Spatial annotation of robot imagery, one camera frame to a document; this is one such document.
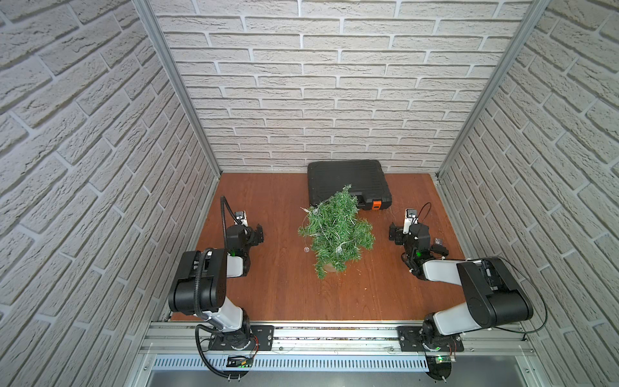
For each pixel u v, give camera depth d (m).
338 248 0.64
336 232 0.63
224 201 0.77
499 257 0.49
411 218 0.79
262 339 0.73
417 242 0.70
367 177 1.11
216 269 0.48
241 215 0.83
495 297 0.45
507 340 0.77
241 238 0.76
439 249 0.92
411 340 0.73
